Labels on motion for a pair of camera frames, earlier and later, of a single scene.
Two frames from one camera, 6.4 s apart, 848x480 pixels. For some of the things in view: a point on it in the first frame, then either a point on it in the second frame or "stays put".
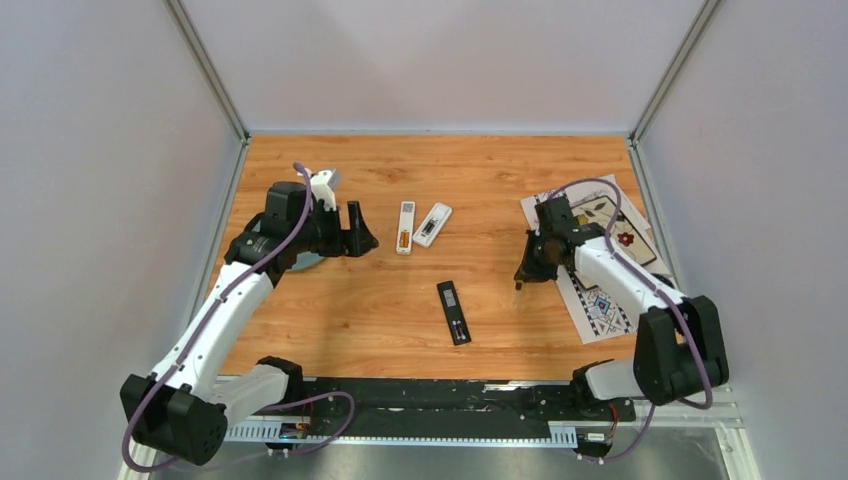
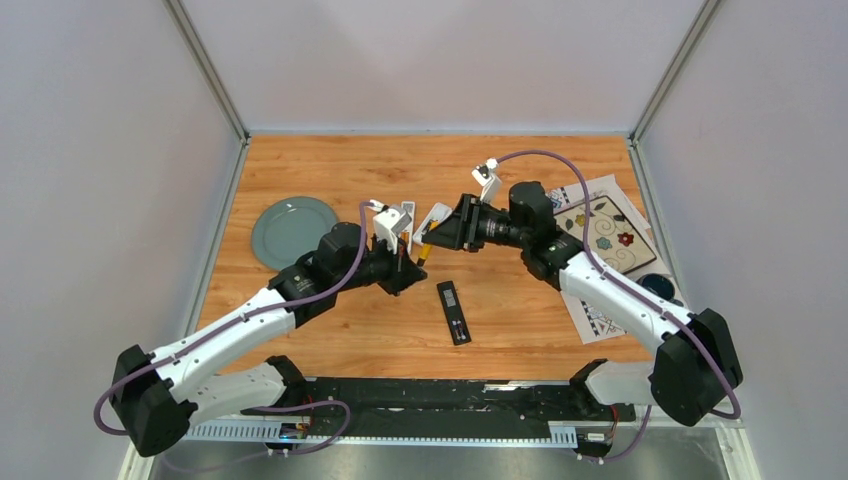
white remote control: (431, 225) stays put
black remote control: (454, 312) stays put
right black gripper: (528, 271) to (460, 229)
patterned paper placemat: (598, 314) stays put
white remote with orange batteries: (406, 228) stays put
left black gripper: (354, 243) to (403, 272)
